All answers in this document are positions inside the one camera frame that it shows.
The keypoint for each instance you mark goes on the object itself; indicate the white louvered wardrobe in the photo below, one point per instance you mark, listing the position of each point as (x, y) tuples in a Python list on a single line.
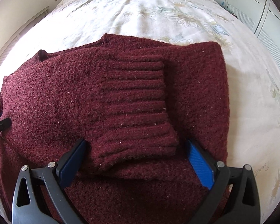
[(262, 18)]

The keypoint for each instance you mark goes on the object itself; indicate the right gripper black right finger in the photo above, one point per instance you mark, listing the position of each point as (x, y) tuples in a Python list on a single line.
[(242, 206)]

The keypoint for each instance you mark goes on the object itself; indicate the dark red knitted sweater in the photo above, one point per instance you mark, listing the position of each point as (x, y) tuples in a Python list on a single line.
[(135, 101)]

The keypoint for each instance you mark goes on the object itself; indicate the white floral bed duvet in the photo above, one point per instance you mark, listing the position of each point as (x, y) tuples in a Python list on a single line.
[(254, 76)]

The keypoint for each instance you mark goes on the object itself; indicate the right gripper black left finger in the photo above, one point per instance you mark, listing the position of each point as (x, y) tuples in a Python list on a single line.
[(39, 195)]

